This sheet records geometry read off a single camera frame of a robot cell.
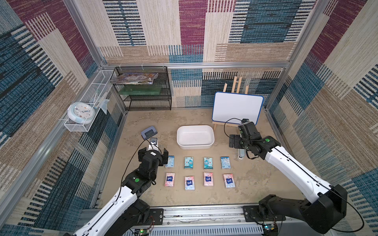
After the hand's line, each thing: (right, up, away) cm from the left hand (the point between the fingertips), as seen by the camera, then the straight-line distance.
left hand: (155, 148), depth 78 cm
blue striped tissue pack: (+39, -11, +11) cm, 42 cm away
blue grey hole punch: (-11, +6, +26) cm, 29 cm away
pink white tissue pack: (+28, -18, +5) cm, 34 cm away
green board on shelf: (-19, +35, +20) cm, 45 cm away
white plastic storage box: (+22, +4, +26) cm, 34 cm away
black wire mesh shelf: (-23, +29, +41) cm, 56 cm away
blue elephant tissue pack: (+7, -10, +11) cm, 16 cm away
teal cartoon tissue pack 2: (+29, -11, +11) cm, 33 cm away
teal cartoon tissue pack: (+17, -11, +11) cm, 23 cm away
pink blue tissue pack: (+18, -19, +3) cm, 27 cm away
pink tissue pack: (+7, -18, +5) cm, 20 cm away
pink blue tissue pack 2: (+40, -19, +5) cm, 44 cm away
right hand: (+44, +5, +3) cm, 44 cm away
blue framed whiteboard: (+45, +23, +15) cm, 53 cm away
